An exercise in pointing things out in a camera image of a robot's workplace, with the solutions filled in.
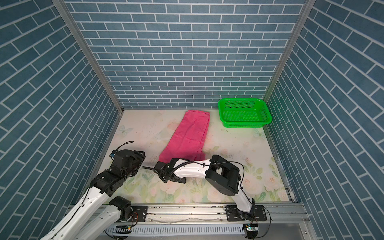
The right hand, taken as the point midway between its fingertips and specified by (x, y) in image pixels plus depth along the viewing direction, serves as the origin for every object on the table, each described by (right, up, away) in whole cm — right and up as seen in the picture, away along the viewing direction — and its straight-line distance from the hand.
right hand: (186, 168), depth 88 cm
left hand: (-19, +10, -9) cm, 24 cm away
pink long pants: (-1, +14, +12) cm, 19 cm away
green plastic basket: (+42, +35, +32) cm, 63 cm away
